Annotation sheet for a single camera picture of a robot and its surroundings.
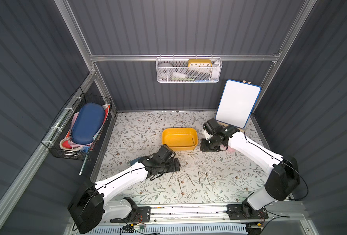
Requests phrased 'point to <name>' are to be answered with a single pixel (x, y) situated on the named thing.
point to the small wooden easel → (222, 124)
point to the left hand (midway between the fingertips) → (175, 166)
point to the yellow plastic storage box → (180, 138)
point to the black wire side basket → (58, 137)
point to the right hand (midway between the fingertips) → (205, 148)
